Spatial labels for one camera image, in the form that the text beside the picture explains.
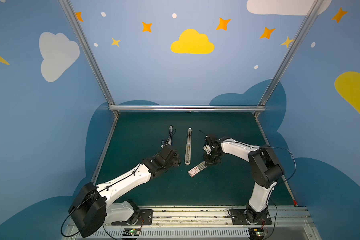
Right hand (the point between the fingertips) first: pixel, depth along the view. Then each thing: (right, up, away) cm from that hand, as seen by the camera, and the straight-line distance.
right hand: (207, 163), depth 93 cm
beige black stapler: (-12, +8, +7) cm, 16 cm away
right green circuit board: (+21, -29, -22) cm, 42 cm away
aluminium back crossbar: (-11, +39, +30) cm, 50 cm away
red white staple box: (-9, -5, -3) cm, 11 cm away
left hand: (-17, +5, -11) cm, 21 cm away
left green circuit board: (-40, -28, -22) cm, 54 cm away
